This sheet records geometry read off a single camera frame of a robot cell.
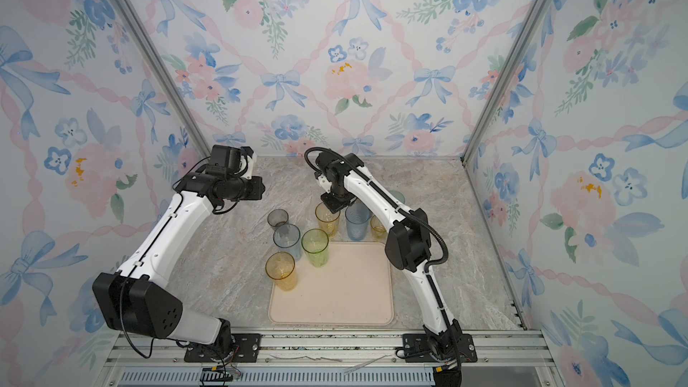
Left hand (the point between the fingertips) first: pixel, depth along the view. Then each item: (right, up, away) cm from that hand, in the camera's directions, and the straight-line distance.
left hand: (262, 185), depth 81 cm
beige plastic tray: (+28, -32, +2) cm, 43 cm away
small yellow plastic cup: (+36, -16, +12) cm, 41 cm away
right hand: (+23, -6, +10) cm, 26 cm away
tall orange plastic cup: (+4, -26, +4) cm, 26 cm away
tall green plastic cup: (+16, -19, +4) cm, 25 cm away
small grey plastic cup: (+1, -11, +14) cm, 18 cm away
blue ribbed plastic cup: (+29, -12, +16) cm, 36 cm away
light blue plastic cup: (+7, -17, +3) cm, 18 cm away
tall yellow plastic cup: (+20, -12, +3) cm, 23 cm away
